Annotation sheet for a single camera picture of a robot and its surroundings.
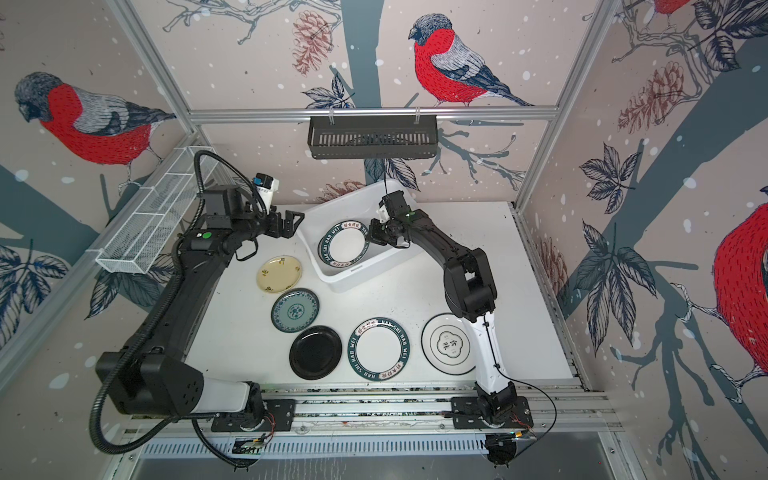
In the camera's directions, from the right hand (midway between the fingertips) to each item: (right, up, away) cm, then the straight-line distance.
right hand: (364, 240), depth 96 cm
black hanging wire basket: (+2, +37, +9) cm, 38 cm away
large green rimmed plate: (+5, -31, -12) cm, 34 cm away
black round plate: (-13, -31, -15) cm, 37 cm away
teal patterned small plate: (-22, -22, -4) cm, 31 cm away
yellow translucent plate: (-30, -12, +5) cm, 33 cm away
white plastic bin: (-4, +14, +13) cm, 19 cm away
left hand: (-19, +9, -20) cm, 29 cm away
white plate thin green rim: (+26, -30, -11) cm, 41 cm away
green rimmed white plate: (-7, -1, +3) cm, 8 cm away
